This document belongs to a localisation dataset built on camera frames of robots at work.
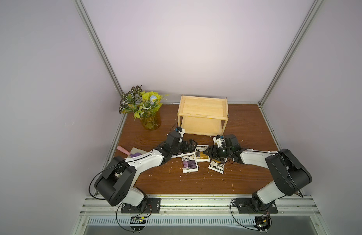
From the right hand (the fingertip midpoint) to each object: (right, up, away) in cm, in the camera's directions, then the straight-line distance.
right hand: (205, 151), depth 88 cm
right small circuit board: (+26, -30, -18) cm, 44 cm away
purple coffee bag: (-10, -7, 0) cm, 12 cm away
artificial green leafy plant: (-45, +31, +10) cm, 56 cm away
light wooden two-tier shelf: (-2, +22, -2) cm, 22 cm away
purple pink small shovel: (-50, -2, +4) cm, 50 cm away
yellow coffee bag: (-3, -4, +1) cm, 5 cm away
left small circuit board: (-37, -31, -16) cm, 50 cm away
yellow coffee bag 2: (+7, -8, -2) cm, 11 cm away
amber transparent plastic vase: (-38, +18, +18) cm, 46 cm away
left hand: (-7, +5, -3) cm, 9 cm away
